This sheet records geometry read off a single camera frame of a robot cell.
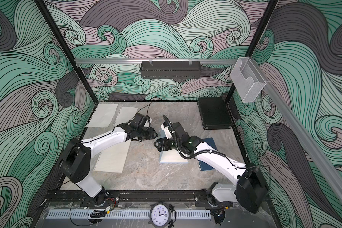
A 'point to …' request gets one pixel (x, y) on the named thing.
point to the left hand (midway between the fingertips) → (156, 134)
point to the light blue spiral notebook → (172, 156)
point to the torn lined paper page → (102, 116)
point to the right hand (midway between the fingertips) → (157, 144)
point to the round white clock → (159, 215)
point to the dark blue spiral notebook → (204, 166)
